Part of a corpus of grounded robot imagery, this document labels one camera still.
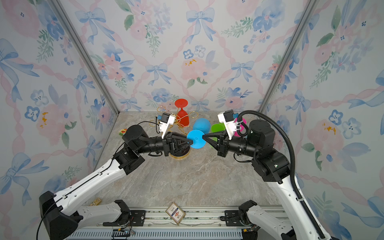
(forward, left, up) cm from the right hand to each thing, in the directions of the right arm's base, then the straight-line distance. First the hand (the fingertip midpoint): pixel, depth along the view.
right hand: (204, 136), depth 55 cm
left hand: (-3, +4, 0) cm, 5 cm away
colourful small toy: (+32, +56, -39) cm, 75 cm away
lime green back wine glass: (+25, -10, -25) cm, 37 cm away
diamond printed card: (-18, +13, -40) cm, 46 cm away
